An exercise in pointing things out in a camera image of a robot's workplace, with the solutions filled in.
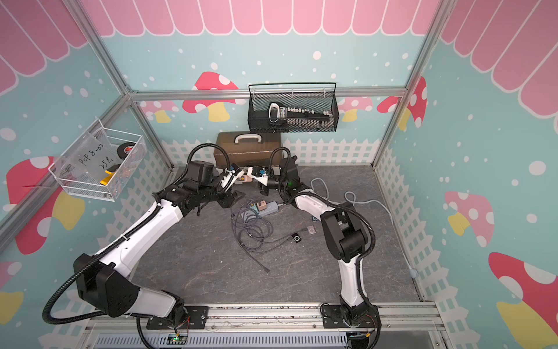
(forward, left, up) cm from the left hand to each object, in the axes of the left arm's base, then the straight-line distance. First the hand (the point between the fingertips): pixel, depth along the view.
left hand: (236, 192), depth 80 cm
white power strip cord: (-20, -70, -25) cm, 77 cm away
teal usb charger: (+5, -4, -17) cm, 18 cm away
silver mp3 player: (-4, -30, -22) cm, 37 cm away
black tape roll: (+11, +41, +10) cm, 44 cm away
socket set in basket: (+30, -25, +12) cm, 41 cm away
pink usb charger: (+6, -8, -17) cm, 19 cm away
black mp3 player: (-8, -23, -22) cm, 33 cm away
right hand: (+7, -3, 0) cm, 8 cm away
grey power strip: (+8, -12, -21) cm, 25 cm away
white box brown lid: (+25, -1, 0) cm, 25 cm away
